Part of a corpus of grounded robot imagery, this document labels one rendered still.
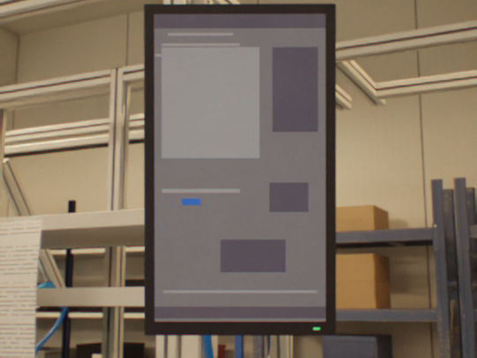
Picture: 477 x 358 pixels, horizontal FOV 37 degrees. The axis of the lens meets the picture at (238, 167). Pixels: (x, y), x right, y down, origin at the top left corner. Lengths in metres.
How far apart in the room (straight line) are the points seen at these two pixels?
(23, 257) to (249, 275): 0.63
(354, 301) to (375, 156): 1.05
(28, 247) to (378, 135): 3.55
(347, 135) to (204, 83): 3.84
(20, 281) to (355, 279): 2.95
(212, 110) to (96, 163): 4.75
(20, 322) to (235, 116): 0.71
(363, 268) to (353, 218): 0.30
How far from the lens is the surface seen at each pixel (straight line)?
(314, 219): 1.11
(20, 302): 1.59
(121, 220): 1.58
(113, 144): 2.21
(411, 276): 4.71
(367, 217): 4.32
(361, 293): 4.29
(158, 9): 1.14
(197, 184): 1.11
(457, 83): 2.38
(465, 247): 4.15
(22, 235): 1.61
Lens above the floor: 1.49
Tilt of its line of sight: 11 degrees up
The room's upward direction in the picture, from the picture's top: straight up
